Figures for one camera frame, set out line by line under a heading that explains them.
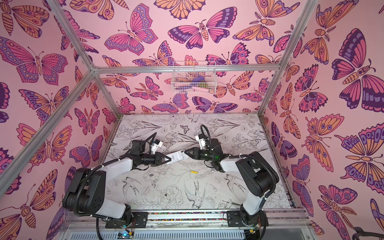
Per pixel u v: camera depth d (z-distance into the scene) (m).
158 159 0.77
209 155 0.78
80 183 0.46
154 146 0.83
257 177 0.48
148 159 0.77
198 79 0.95
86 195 0.44
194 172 0.90
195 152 0.79
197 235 0.70
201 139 0.83
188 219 0.75
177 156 0.88
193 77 0.97
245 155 0.53
